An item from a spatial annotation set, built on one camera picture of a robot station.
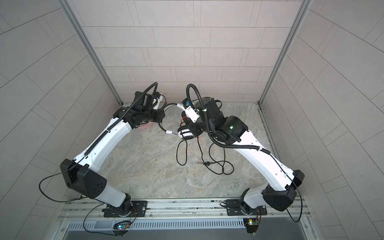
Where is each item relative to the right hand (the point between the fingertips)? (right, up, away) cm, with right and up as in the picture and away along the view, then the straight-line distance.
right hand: (188, 120), depth 65 cm
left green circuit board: (-29, -46, 0) cm, 54 cm away
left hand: (-11, +4, +13) cm, 18 cm away
